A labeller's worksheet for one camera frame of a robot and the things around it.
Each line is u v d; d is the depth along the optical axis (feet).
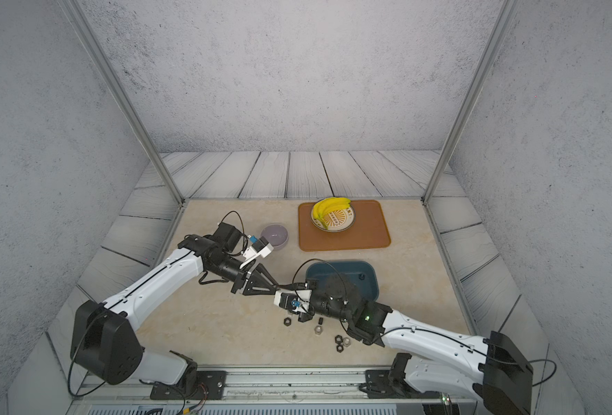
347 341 2.65
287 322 2.78
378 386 2.38
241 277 2.05
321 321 2.77
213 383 2.41
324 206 3.65
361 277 3.21
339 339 2.69
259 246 2.12
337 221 3.65
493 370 1.32
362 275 3.15
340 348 2.60
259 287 2.19
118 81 2.77
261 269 2.25
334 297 1.73
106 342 1.34
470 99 2.86
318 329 2.72
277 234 3.34
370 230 3.55
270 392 2.38
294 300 1.79
